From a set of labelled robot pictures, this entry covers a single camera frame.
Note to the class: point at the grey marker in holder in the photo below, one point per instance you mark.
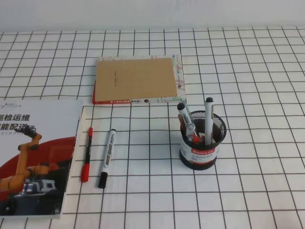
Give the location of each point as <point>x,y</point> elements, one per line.
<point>189,126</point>

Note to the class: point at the red pen in holder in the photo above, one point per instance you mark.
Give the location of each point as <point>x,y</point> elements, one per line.
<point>199,140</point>

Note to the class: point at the black mesh pen holder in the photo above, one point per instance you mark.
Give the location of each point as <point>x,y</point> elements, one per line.
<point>196,155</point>

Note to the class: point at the red marker pen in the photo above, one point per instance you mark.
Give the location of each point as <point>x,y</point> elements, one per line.
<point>86,166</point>

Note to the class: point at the brown kraft notebook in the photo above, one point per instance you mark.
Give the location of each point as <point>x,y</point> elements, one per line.
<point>134,79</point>

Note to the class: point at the white board marker black cap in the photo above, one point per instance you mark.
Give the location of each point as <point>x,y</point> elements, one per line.
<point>107,158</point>

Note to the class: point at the white robot brochure booklet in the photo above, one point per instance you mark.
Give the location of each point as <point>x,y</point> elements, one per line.
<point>37,141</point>

